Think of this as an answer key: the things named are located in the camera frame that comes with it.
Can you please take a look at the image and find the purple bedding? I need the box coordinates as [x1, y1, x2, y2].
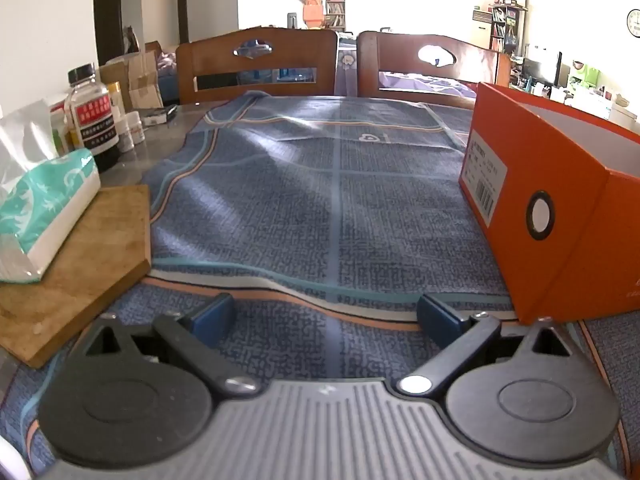
[377, 70, 478, 99]

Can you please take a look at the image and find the brown cardboard box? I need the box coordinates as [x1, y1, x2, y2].
[99, 50, 164, 111]

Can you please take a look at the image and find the yellow lid can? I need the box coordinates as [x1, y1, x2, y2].
[102, 81, 126, 117]

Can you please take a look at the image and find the dark glass bottle black cap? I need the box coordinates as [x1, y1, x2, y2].
[66, 63, 121, 173]

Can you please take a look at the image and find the black television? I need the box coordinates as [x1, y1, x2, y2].
[522, 47, 564, 89]

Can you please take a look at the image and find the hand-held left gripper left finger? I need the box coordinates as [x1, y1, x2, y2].
[80, 293, 262, 396]

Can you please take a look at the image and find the teal tissue pack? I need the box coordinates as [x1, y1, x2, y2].
[0, 149, 102, 283]

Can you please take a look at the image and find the green box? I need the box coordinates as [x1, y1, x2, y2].
[570, 62, 601, 89]

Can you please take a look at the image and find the orange paper bag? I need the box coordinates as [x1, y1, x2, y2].
[302, 0, 324, 29]

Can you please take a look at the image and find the small white jar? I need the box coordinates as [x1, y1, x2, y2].
[125, 111, 146, 144]
[116, 117, 136, 153]

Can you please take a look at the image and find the wooden chair narrow cutout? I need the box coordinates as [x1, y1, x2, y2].
[176, 27, 339, 106]

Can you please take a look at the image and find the wooden chair fan cutout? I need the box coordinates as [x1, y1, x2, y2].
[357, 31, 512, 110]

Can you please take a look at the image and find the white standing air conditioner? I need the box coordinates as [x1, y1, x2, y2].
[471, 7, 494, 52]

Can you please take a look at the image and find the tall cluttered bookshelf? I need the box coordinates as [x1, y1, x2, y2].
[487, 2, 527, 56]

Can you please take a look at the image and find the wooden cutting board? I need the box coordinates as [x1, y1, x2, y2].
[0, 184, 152, 370]

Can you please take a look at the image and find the orange cardboard box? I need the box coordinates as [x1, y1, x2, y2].
[459, 81, 640, 325]

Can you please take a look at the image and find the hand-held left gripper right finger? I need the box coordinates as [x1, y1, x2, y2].
[397, 294, 576, 395]

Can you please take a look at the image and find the blue patterned tablecloth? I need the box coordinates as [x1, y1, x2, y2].
[0, 91, 640, 478]

